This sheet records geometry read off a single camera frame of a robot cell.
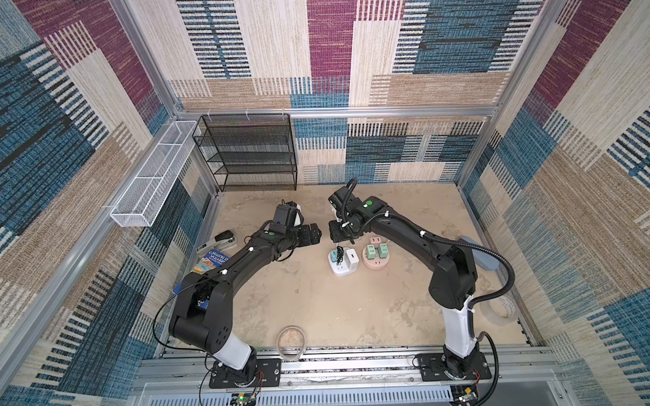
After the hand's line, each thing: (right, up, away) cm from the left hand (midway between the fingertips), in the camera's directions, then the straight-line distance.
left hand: (313, 231), depth 89 cm
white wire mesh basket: (-46, +9, -18) cm, 51 cm away
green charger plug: (+20, -7, +2) cm, 22 cm away
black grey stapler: (-37, -5, +11) cm, 38 cm away
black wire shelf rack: (-28, +32, +22) cm, 48 cm away
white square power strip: (+10, -14, +3) cm, 18 cm away
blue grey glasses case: (+60, -10, +3) cm, 61 cm away
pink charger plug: (+17, 0, -27) cm, 32 cm away
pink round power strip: (+23, -12, +4) cm, 26 cm away
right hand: (+9, -2, -2) cm, 9 cm away
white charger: (+13, -10, -2) cm, 16 cm away
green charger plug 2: (+25, -7, +3) cm, 26 cm away
